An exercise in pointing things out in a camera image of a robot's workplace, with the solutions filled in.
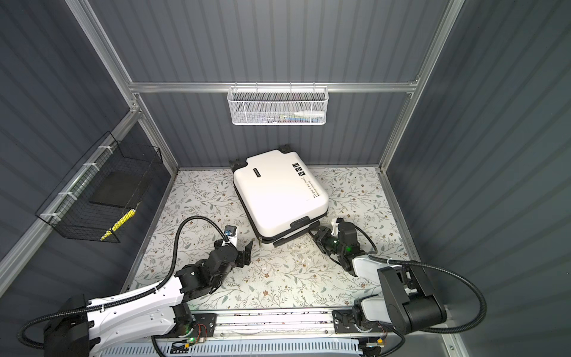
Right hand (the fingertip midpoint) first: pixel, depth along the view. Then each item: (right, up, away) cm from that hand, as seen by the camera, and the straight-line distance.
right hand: (312, 235), depth 88 cm
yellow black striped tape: (-62, +8, -19) cm, 66 cm away
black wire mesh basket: (-71, +18, -14) cm, 75 cm away
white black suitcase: (-13, +16, -5) cm, 21 cm away
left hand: (-26, -1, -7) cm, 27 cm away
